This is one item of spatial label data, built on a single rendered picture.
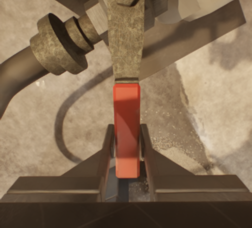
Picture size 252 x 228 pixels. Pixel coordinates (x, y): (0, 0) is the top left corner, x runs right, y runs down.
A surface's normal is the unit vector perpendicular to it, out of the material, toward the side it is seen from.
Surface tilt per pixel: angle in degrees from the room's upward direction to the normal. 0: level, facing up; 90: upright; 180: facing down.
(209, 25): 0
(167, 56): 0
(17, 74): 15
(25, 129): 0
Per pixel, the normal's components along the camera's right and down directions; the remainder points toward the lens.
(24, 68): 0.18, 0.47
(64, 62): 0.22, 0.64
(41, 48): -0.08, 0.16
